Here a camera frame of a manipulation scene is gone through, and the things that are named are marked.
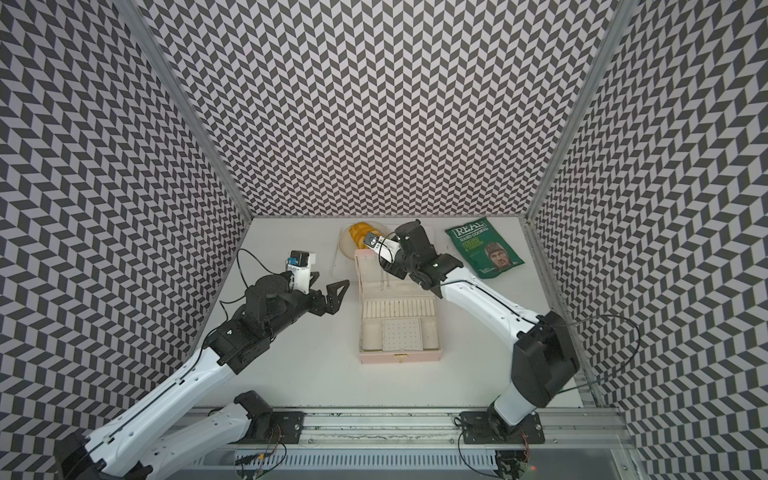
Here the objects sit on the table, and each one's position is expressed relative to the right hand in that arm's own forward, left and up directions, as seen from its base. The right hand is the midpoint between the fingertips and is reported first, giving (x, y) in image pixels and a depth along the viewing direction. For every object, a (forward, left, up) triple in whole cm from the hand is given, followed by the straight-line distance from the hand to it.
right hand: (391, 251), depth 82 cm
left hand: (-12, +15, +3) cm, 19 cm away
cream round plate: (+19, +18, -19) cm, 32 cm away
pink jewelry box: (-14, -1, -14) cm, 20 cm away
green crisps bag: (+15, -32, -18) cm, 39 cm away
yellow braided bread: (+21, +13, -16) cm, 30 cm away
